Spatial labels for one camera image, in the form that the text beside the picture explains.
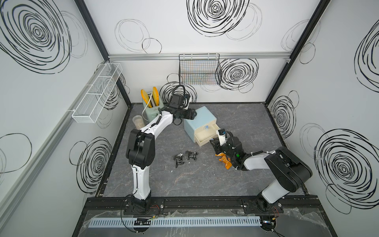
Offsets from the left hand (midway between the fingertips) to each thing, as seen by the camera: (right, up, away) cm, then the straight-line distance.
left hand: (192, 113), depth 94 cm
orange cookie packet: (+17, -25, -8) cm, 31 cm away
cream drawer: (+8, -13, -1) cm, 15 cm away
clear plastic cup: (-35, -6, +2) cm, 36 cm away
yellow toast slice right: (-24, +11, +3) cm, 27 cm away
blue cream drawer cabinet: (+7, -2, -2) cm, 8 cm away
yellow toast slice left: (-31, +10, +2) cm, 32 cm away
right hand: (+13, -17, -4) cm, 21 cm away
